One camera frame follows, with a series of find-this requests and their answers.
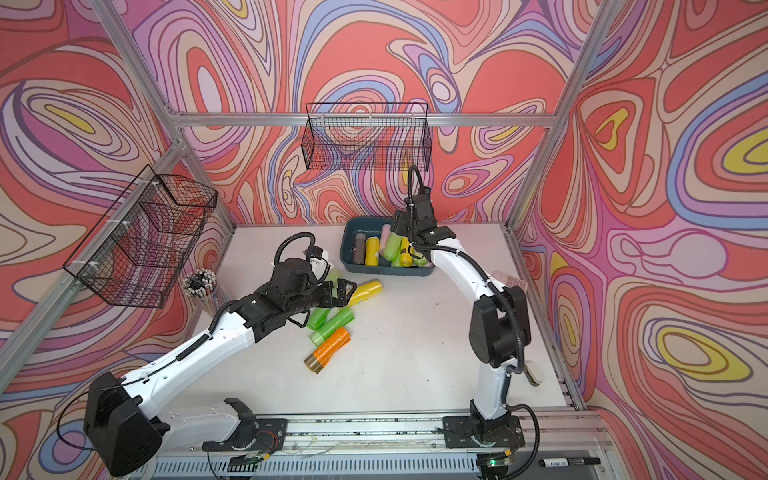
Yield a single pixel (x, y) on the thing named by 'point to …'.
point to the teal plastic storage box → (371, 227)
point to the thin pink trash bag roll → (385, 234)
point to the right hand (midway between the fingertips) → (408, 226)
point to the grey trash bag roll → (358, 252)
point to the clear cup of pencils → (200, 288)
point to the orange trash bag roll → (328, 348)
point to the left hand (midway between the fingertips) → (347, 286)
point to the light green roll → (419, 261)
